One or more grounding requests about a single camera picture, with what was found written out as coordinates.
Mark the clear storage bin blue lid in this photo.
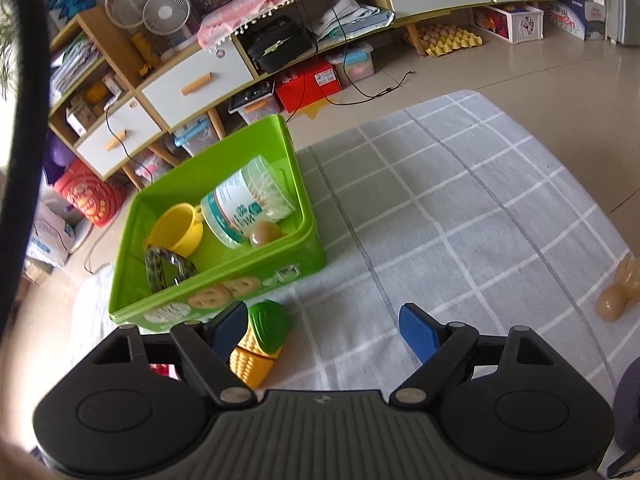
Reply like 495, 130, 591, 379
174, 114, 219, 157

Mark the red printed bucket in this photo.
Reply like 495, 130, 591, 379
53, 159, 126, 228

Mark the white paper bag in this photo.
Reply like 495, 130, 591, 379
26, 202, 76, 269

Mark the brown toy ball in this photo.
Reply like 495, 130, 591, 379
248, 221, 284, 248

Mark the beige toy octopus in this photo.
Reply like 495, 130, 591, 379
596, 252, 639, 323

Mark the black white patterned toy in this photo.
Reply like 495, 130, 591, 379
144, 246, 198, 294

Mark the small yellow toy pot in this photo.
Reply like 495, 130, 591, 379
143, 203, 204, 258

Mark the wooden tv cabinet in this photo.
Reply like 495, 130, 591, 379
49, 0, 552, 179

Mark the red cardboard box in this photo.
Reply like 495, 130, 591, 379
274, 56, 342, 114

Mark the green plastic cookie box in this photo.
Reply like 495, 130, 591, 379
108, 115, 326, 332

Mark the white desk fan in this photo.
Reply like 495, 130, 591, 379
142, 0, 192, 39

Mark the grey checked tablecloth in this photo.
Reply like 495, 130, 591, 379
98, 90, 637, 461

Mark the black case on shelf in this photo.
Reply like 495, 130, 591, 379
246, 16, 314, 74

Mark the clear cotton swab jar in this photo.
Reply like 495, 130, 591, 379
200, 156, 296, 249

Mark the yellow egg tray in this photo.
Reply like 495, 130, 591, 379
416, 23, 484, 58

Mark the black strap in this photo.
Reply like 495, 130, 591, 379
0, 0, 51, 336

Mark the yellow toy corn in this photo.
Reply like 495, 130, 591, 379
229, 300, 291, 389

